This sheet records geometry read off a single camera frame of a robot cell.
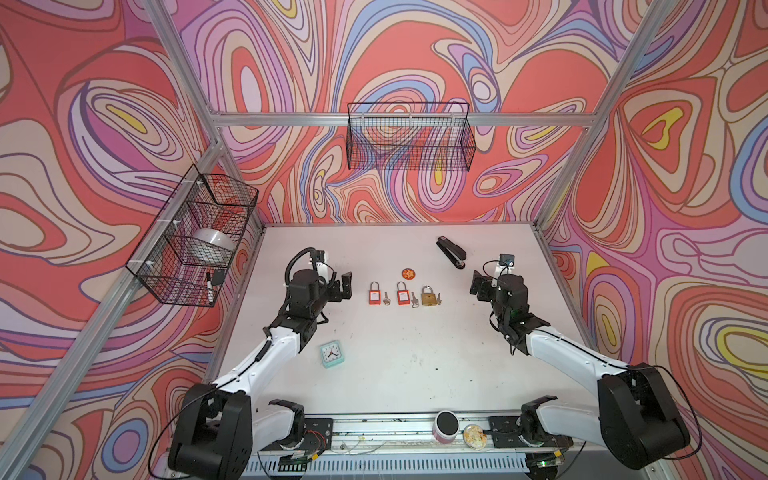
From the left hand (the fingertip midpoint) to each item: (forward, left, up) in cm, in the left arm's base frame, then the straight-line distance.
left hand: (337, 271), depth 85 cm
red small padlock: (+2, -10, -16) cm, 19 cm away
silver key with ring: (0, -24, -18) cm, 30 cm away
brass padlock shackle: (+1, -28, -17) cm, 33 cm away
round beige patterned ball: (-39, -36, -17) cm, 56 cm away
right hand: (0, -46, -4) cm, 46 cm away
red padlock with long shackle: (+2, -20, -16) cm, 26 cm away
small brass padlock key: (0, -32, -18) cm, 36 cm away
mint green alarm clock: (-18, +2, -15) cm, 24 cm away
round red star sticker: (+11, -22, -17) cm, 30 cm away
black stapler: (+19, -39, -14) cm, 45 cm away
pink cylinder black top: (-37, -28, -13) cm, 48 cm away
